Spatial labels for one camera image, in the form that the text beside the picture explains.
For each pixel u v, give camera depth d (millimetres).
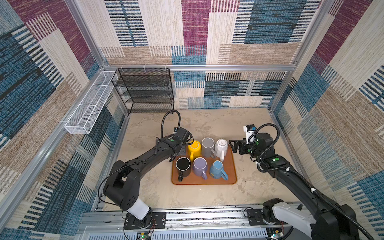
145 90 1103
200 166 834
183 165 814
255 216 737
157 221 732
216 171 813
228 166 913
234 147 742
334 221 393
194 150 893
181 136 687
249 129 704
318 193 441
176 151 625
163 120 719
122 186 438
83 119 700
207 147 867
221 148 883
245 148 714
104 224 748
